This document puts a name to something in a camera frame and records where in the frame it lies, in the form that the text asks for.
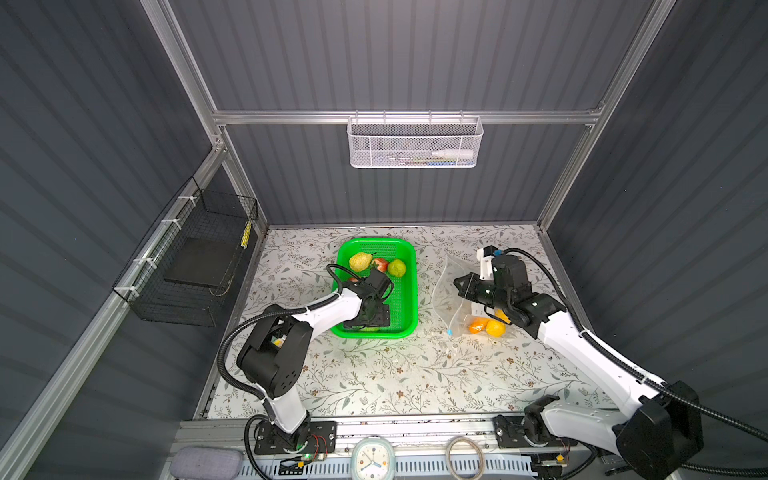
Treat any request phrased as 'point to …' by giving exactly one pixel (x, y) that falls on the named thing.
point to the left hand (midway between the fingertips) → (373, 320)
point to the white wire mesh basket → (414, 142)
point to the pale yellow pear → (360, 261)
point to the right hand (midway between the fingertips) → (457, 282)
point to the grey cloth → (205, 463)
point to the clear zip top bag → (459, 315)
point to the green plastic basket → (396, 258)
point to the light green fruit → (397, 267)
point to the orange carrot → (478, 325)
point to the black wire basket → (180, 276)
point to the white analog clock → (373, 458)
